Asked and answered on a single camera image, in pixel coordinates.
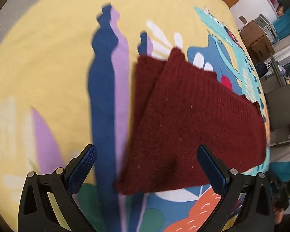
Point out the teal curtain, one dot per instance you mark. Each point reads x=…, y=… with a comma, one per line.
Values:
x=282, y=26

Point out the yellow dinosaur bed cover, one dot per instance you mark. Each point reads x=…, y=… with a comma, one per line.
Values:
x=45, y=59

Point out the grey printer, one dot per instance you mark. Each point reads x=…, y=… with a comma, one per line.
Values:
x=268, y=28

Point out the glass desk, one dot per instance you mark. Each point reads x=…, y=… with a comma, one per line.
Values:
x=275, y=67

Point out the dark red knit sweater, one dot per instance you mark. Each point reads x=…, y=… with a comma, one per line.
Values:
x=177, y=108

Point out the wooden drawer cabinet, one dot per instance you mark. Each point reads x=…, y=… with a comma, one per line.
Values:
x=257, y=43

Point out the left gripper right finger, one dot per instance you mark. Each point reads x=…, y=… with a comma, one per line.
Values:
x=256, y=213

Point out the grey chair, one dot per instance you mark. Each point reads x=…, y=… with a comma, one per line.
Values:
x=278, y=105

